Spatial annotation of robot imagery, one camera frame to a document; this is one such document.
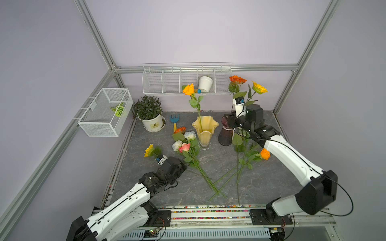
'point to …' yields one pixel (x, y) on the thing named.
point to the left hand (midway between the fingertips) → (184, 167)
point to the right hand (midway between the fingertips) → (228, 112)
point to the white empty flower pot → (205, 83)
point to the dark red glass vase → (225, 137)
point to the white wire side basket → (106, 114)
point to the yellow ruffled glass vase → (205, 126)
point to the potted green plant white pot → (148, 109)
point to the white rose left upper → (190, 135)
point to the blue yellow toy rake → (175, 120)
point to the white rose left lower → (176, 144)
